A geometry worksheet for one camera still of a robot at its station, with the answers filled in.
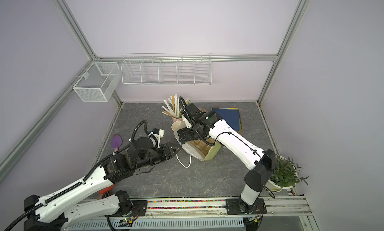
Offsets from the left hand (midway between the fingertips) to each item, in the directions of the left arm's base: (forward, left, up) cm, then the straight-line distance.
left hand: (179, 152), depth 66 cm
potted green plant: (-10, -48, -9) cm, 50 cm away
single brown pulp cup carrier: (+13, -11, -22) cm, 28 cm away
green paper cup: (+27, +4, -17) cm, 32 cm away
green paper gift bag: (+5, -5, -8) cm, 11 cm away
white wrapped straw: (+39, +4, -12) cm, 41 cm away
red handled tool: (-17, +23, +10) cm, 30 cm away
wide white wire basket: (+59, +9, +4) cm, 60 cm away
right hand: (+10, -3, -4) cm, 11 cm away
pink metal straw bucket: (+32, +4, -17) cm, 36 cm away
